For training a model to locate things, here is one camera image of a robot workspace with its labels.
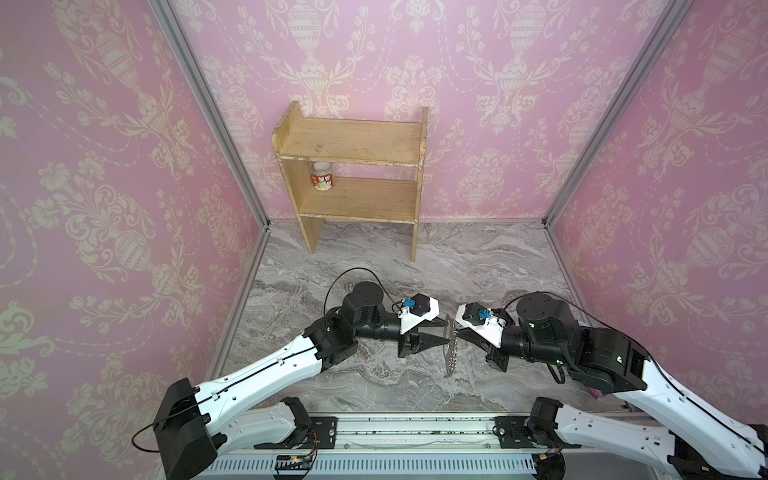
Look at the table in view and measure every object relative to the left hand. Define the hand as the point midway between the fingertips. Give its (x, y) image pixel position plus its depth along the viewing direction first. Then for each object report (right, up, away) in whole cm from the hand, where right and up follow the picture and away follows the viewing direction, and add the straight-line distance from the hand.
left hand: (445, 335), depth 61 cm
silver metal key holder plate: (+2, -4, +3) cm, 5 cm away
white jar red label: (-34, +42, +36) cm, 64 cm away
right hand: (+4, +1, +1) cm, 4 cm away
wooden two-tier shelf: (-25, +46, +45) cm, 69 cm away
